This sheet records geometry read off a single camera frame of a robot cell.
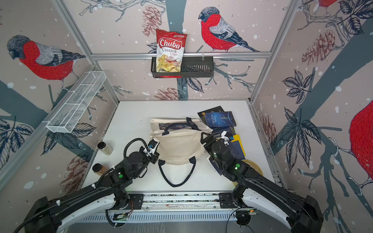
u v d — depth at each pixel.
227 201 0.73
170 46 0.83
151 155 0.65
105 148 0.85
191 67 1.07
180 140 0.95
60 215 0.43
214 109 1.14
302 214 0.40
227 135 0.68
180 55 0.86
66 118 0.71
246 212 0.70
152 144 0.64
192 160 0.79
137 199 0.74
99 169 0.76
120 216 0.71
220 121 1.04
